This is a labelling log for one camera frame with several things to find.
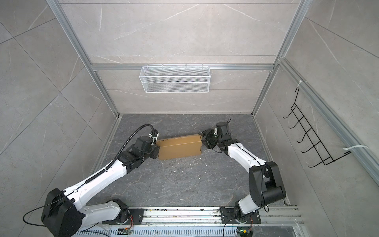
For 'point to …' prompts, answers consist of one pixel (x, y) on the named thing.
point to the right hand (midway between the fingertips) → (200, 135)
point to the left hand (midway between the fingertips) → (157, 144)
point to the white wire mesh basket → (174, 79)
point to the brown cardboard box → (179, 146)
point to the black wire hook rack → (325, 157)
